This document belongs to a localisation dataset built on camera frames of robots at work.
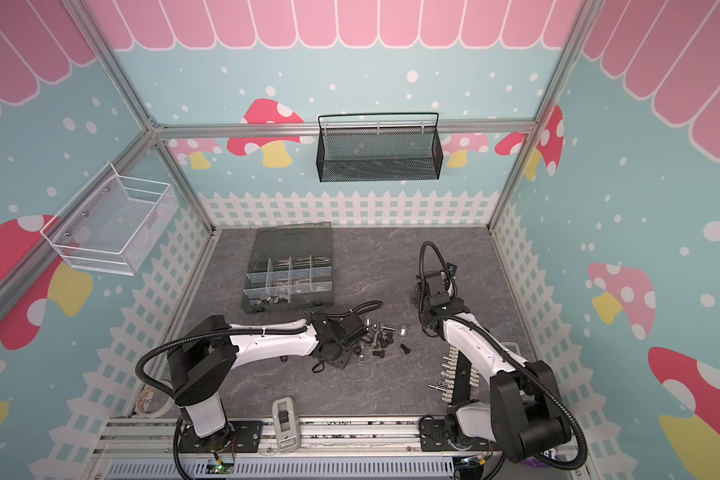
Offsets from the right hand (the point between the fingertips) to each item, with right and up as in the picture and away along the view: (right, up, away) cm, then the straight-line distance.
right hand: (431, 293), depth 89 cm
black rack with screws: (+6, -22, -6) cm, 24 cm away
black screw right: (-8, -17, 0) cm, 19 cm away
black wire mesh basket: (-18, +44, +5) cm, 47 cm away
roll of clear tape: (-77, -29, -9) cm, 83 cm away
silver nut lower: (-21, -19, -2) cm, 28 cm away
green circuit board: (-55, -41, -17) cm, 71 cm away
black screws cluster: (-15, -14, +2) cm, 20 cm away
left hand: (-29, -19, -2) cm, 35 cm away
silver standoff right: (-8, -12, +1) cm, 14 cm away
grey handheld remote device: (-39, -31, -15) cm, 52 cm away
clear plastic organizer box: (-46, +7, +14) cm, 49 cm away
